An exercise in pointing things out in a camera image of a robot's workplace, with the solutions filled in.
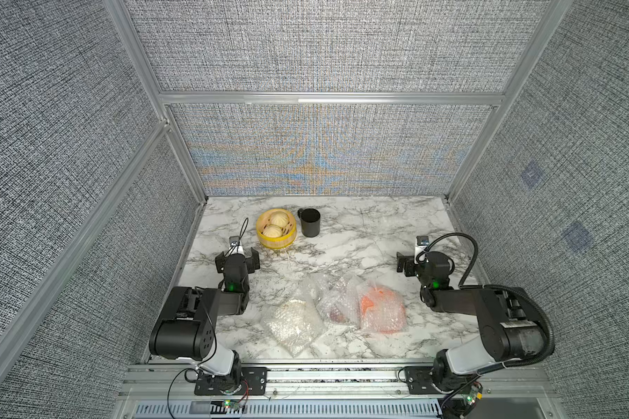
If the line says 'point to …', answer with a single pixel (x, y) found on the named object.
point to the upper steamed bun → (279, 219)
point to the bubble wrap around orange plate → (367, 286)
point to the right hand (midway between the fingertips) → (412, 245)
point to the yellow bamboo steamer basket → (288, 234)
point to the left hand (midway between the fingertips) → (241, 247)
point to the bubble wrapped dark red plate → (341, 301)
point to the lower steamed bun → (273, 230)
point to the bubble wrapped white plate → (295, 326)
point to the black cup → (310, 222)
